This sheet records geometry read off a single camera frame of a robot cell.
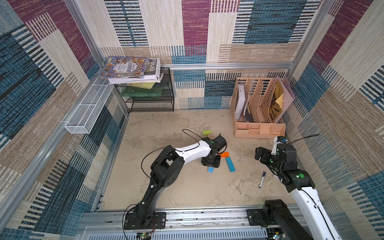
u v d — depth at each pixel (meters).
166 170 0.54
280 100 0.90
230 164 0.92
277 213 0.62
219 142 0.76
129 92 0.99
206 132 1.06
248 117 1.11
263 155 0.68
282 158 0.57
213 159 0.78
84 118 0.71
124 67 0.82
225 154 0.97
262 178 0.86
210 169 0.89
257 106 1.06
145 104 1.19
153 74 0.80
